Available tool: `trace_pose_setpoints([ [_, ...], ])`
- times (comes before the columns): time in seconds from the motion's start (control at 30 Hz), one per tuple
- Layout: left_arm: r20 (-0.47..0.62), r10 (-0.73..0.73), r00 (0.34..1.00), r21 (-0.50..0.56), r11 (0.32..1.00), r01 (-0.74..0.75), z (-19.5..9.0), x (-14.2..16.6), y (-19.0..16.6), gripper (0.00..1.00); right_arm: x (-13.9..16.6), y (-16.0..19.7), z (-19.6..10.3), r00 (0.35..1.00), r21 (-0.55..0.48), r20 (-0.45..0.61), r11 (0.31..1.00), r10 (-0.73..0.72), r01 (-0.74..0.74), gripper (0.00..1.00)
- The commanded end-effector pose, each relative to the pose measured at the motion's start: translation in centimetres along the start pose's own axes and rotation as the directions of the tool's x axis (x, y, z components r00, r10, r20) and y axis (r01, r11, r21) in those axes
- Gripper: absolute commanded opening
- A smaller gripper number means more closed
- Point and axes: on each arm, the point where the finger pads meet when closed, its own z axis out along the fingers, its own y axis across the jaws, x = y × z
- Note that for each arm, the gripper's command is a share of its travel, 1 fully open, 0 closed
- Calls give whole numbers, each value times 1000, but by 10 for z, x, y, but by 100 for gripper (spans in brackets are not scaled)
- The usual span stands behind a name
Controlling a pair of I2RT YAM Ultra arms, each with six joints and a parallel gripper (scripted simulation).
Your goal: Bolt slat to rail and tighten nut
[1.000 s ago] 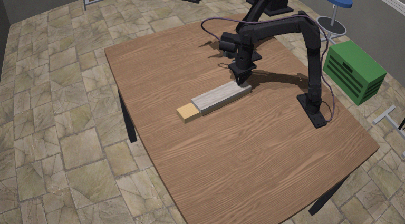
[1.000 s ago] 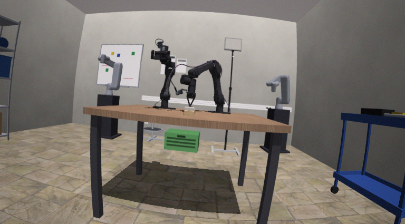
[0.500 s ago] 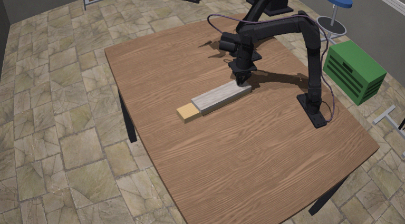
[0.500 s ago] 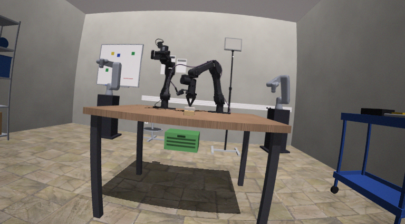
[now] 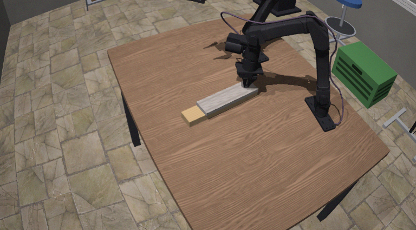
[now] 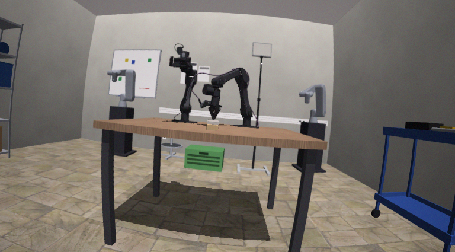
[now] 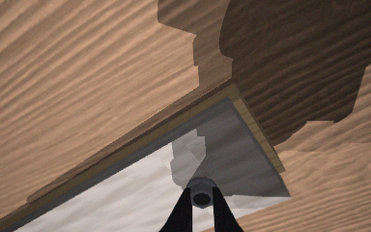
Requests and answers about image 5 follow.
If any light wooden plank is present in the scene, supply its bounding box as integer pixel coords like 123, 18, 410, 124
181, 92, 258, 127

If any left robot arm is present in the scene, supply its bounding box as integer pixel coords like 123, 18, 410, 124
225, 17, 336, 132

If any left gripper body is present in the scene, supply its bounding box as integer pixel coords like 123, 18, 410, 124
235, 56, 263, 78

